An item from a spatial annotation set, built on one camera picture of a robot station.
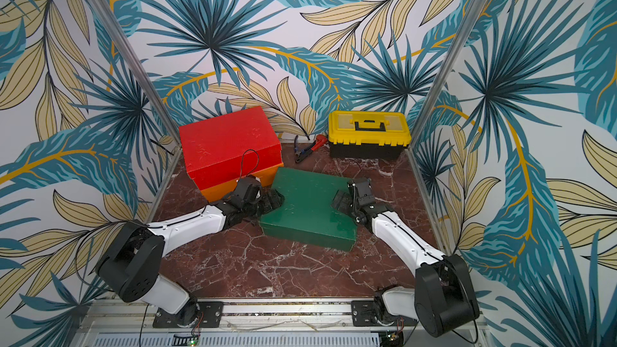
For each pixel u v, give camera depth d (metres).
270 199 0.80
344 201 0.78
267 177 0.97
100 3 0.74
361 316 0.73
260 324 0.74
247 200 0.70
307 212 0.83
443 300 0.41
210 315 0.73
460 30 0.82
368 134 1.02
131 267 0.43
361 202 0.66
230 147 0.89
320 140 1.18
